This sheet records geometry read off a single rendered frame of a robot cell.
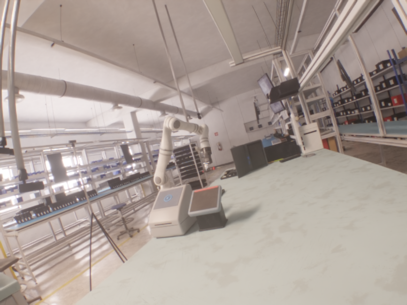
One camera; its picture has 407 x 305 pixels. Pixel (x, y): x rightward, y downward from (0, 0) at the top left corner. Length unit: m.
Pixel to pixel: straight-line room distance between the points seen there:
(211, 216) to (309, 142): 1.21
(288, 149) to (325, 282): 1.51
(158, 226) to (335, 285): 0.57
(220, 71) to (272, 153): 5.49
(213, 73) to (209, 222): 6.56
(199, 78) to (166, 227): 6.62
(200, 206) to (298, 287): 0.42
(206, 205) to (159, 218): 0.17
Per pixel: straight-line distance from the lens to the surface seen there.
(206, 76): 7.12
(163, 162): 1.55
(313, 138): 1.74
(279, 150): 1.80
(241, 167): 1.53
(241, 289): 0.41
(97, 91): 5.43
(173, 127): 1.49
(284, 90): 1.56
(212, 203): 0.67
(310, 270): 0.41
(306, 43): 7.38
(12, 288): 0.61
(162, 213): 0.75
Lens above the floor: 1.25
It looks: 1 degrees down
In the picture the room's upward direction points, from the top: 16 degrees counter-clockwise
